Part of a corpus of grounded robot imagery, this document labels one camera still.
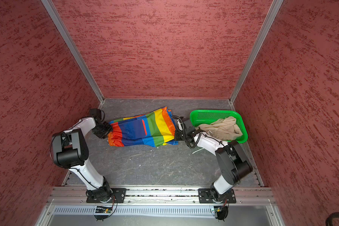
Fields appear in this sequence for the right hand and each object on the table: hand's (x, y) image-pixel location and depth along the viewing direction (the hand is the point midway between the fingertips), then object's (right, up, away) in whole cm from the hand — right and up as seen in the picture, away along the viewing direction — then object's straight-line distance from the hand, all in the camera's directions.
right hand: (174, 137), depth 91 cm
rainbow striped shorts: (-13, +5, +9) cm, 17 cm away
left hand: (-44, +2, +4) cm, 45 cm away
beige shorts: (+33, +5, +2) cm, 34 cm away
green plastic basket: (+19, +13, +12) cm, 25 cm away
